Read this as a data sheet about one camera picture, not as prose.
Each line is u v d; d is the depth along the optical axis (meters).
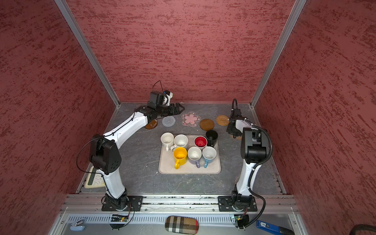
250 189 0.61
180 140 0.95
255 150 0.54
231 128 0.75
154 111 0.67
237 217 0.72
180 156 0.90
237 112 0.85
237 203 0.67
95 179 0.80
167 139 0.93
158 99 0.68
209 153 0.89
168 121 1.10
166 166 0.89
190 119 1.11
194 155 0.91
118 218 0.73
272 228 0.66
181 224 0.66
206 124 1.07
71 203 0.75
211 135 0.92
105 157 0.48
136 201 0.75
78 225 0.67
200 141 0.93
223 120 1.10
